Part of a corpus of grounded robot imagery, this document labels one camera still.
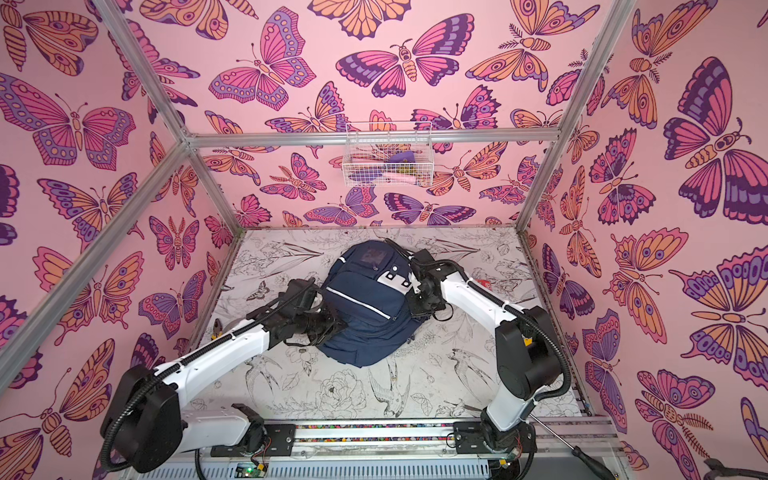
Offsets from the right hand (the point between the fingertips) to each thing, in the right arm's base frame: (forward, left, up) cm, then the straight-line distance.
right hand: (416, 307), depth 88 cm
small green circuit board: (-39, +42, -11) cm, 58 cm away
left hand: (-7, +18, +4) cm, 20 cm away
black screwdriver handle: (-39, -41, -7) cm, 57 cm away
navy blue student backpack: (+9, +14, -1) cm, 17 cm away
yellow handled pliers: (-4, +62, -7) cm, 62 cm away
